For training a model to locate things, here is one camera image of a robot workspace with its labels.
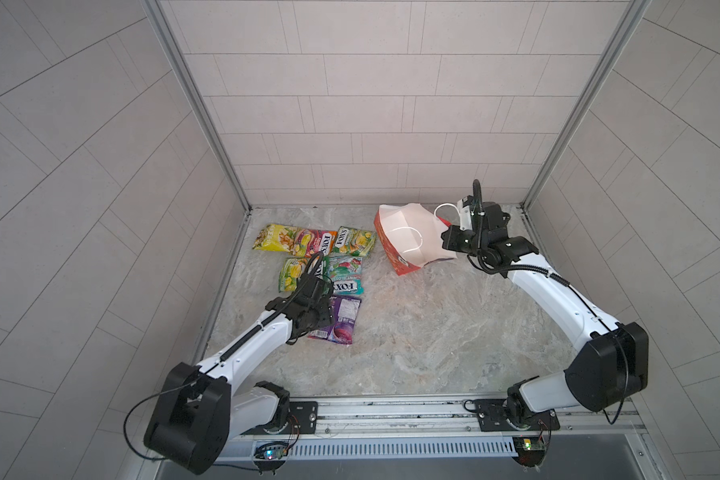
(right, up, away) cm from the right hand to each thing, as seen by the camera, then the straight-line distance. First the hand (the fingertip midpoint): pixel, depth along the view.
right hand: (439, 232), depth 83 cm
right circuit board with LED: (+18, -50, -14) cm, 55 cm away
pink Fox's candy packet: (-37, -3, +20) cm, 42 cm away
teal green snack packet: (-28, -13, +11) cm, 32 cm away
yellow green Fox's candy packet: (-25, -4, +19) cm, 32 cm away
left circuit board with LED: (-41, -48, -18) cm, 65 cm away
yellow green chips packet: (-52, -2, +19) cm, 56 cm away
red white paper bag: (-6, -1, +17) cm, 18 cm away
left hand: (-32, -24, +4) cm, 40 cm away
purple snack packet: (-27, -23, +4) cm, 36 cm away
